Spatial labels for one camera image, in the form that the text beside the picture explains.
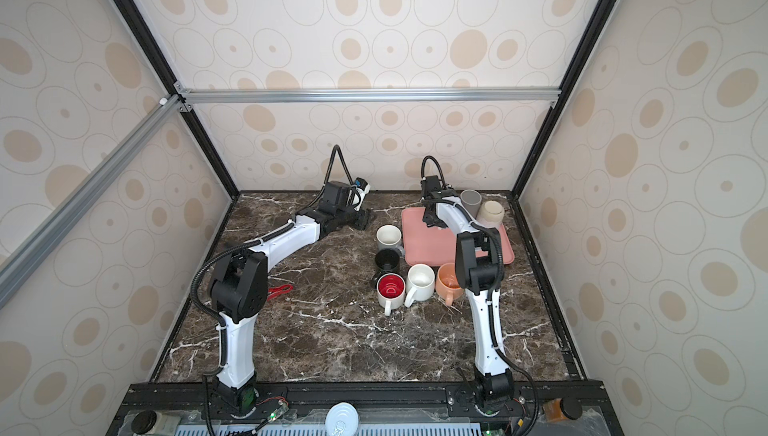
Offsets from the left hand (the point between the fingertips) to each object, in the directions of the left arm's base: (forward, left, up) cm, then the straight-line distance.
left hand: (377, 205), depth 93 cm
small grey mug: (-4, -4, -11) cm, 12 cm away
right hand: (+6, -22, -13) cm, 26 cm away
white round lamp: (-55, +6, -9) cm, 56 cm away
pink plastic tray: (-4, -19, -17) cm, 26 cm away
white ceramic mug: (-23, -13, -8) cm, 27 cm away
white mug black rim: (-21, -4, -15) cm, 26 cm away
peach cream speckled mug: (-20, -22, -13) cm, 32 cm away
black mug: (-13, -3, -11) cm, 18 cm away
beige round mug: (+4, -38, -9) cm, 40 cm away
